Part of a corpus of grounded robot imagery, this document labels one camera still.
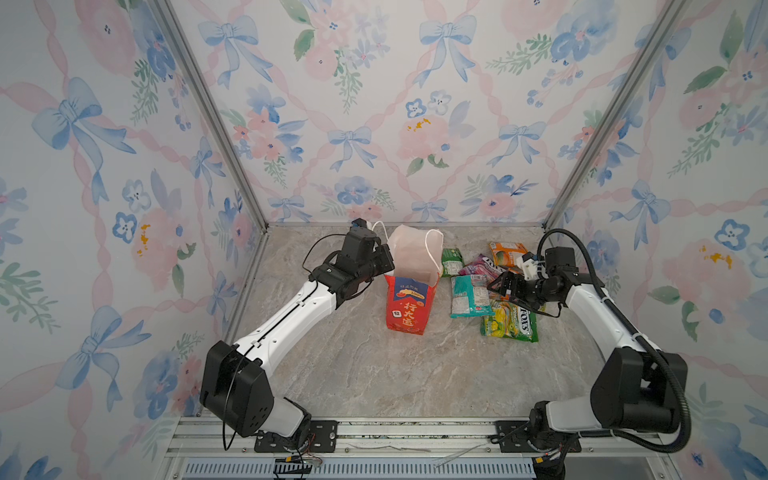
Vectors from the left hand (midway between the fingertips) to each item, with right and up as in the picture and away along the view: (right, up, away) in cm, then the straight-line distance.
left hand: (395, 251), depth 79 cm
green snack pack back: (+21, -4, +27) cm, 34 cm away
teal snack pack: (+24, -14, +15) cm, 32 cm away
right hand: (+30, -11, +7) cm, 33 cm away
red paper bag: (+4, -9, -4) cm, 11 cm away
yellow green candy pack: (+36, -21, +13) cm, 44 cm away
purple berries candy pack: (+30, -5, +22) cm, 38 cm away
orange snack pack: (+40, 0, +28) cm, 49 cm away
